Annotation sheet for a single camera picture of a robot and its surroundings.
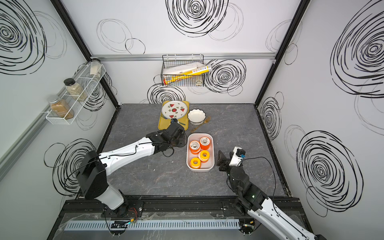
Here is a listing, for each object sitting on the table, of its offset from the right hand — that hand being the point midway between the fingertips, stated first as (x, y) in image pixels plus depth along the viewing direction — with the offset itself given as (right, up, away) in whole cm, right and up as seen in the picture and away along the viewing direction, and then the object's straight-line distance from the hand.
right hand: (224, 153), depth 76 cm
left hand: (-22, +6, +8) cm, 25 cm away
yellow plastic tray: (-38, +15, +35) cm, 54 cm away
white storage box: (-7, -10, +11) cm, 17 cm away
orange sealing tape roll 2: (-15, 0, +16) cm, 22 cm away
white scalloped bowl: (-14, +19, +35) cm, 43 cm away
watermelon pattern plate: (-31, +25, +40) cm, 56 cm away
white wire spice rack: (-83, +40, +18) cm, 94 cm away
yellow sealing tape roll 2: (-15, -8, +9) cm, 19 cm away
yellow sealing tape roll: (-10, -5, +13) cm, 17 cm away
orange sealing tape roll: (-9, +3, +17) cm, 19 cm away
